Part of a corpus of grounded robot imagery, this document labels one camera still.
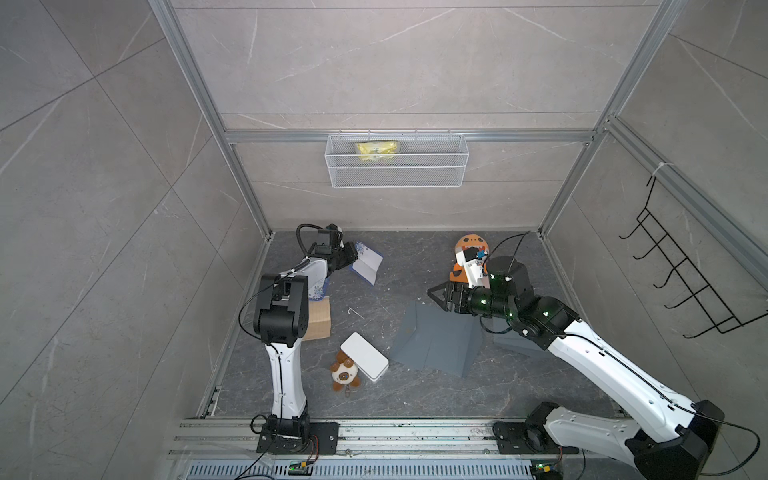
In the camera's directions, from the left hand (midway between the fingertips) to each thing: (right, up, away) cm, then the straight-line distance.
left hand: (360, 246), depth 105 cm
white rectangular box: (+4, -32, -22) cm, 39 cm away
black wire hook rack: (+78, -14, -40) cm, 88 cm away
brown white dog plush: (-2, -36, -23) cm, 43 cm away
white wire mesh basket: (+13, +29, -4) cm, 32 cm away
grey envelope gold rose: (+27, -30, -14) cm, 43 cm away
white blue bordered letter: (-7, -10, -31) cm, 34 cm away
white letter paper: (+3, -6, +3) cm, 7 cm away
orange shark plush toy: (+40, -1, -2) cm, 40 cm away
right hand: (+22, -12, -35) cm, 43 cm away
